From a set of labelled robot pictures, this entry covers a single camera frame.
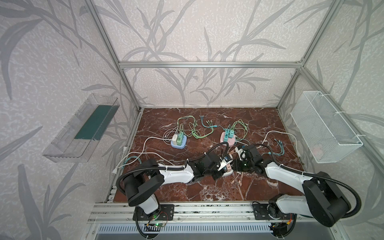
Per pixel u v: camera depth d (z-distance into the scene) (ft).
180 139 3.04
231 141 3.24
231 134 3.16
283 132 3.47
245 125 3.61
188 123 3.52
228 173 2.78
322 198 1.38
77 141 2.07
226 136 3.08
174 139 3.04
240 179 2.77
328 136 2.04
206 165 2.15
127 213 2.47
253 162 2.24
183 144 3.17
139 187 1.44
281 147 3.24
